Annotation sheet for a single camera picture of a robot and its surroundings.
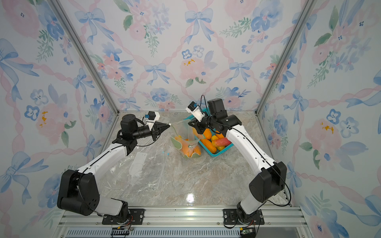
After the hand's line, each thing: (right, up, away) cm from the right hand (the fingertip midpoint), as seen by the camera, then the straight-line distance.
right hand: (192, 121), depth 77 cm
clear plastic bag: (-21, -31, +11) cm, 39 cm away
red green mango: (+18, -13, +16) cm, 27 cm away
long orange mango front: (+10, -15, +16) cm, 24 cm away
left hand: (-12, -2, 0) cm, 12 cm away
